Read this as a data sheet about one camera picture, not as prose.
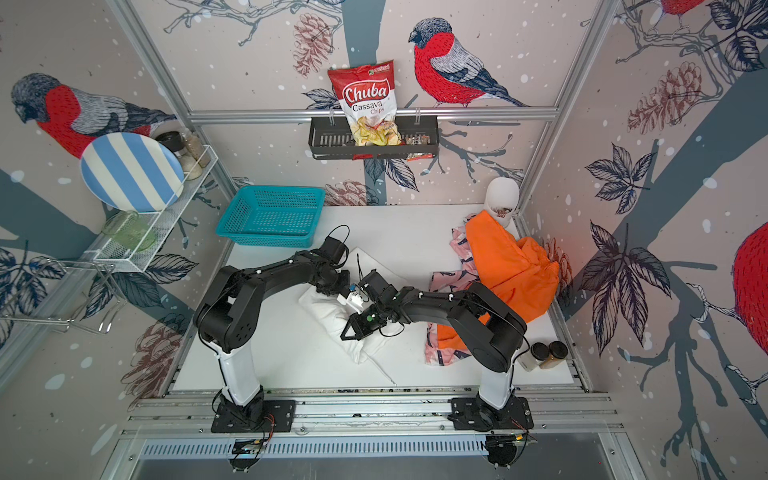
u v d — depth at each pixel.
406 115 0.91
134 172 0.73
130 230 0.70
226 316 0.50
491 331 0.47
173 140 0.79
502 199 1.14
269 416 0.73
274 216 1.07
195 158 0.85
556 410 0.75
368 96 0.80
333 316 0.82
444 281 0.98
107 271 0.60
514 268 0.95
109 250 0.66
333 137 0.95
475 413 0.73
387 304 0.71
